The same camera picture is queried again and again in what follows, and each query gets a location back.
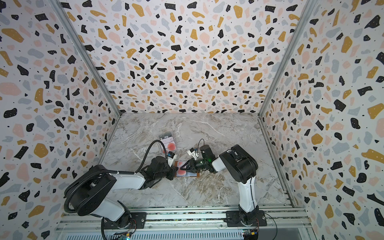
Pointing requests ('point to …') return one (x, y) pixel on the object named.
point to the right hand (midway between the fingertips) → (182, 168)
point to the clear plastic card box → (164, 135)
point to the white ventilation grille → (167, 235)
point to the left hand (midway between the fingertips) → (180, 166)
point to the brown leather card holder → (198, 174)
